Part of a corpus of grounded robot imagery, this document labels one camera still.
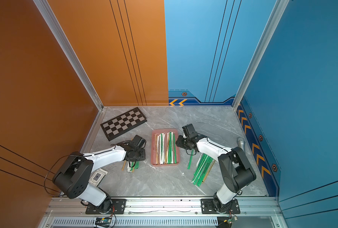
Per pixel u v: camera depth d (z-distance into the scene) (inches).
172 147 37.7
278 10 27.9
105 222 28.1
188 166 34.2
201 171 33.4
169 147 37.0
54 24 29.6
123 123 41.5
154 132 40.3
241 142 37.0
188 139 27.7
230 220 27.4
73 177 17.6
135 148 27.8
